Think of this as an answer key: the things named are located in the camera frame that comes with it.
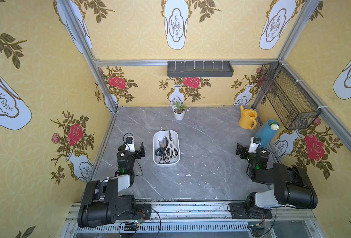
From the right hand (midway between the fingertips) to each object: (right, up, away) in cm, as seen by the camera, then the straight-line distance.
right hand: (241, 144), depth 93 cm
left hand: (-67, +1, -3) cm, 67 cm away
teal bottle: (+13, +7, -5) cm, 16 cm away
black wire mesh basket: (+18, +22, -16) cm, 33 cm away
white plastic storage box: (-53, +5, +6) cm, 54 cm away
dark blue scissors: (-51, -5, -1) cm, 51 cm away
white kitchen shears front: (-44, -2, -3) cm, 45 cm away
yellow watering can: (+7, +17, +7) cm, 20 cm away
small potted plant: (-39, +22, +17) cm, 48 cm away
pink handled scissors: (-48, -9, -4) cm, 49 cm away
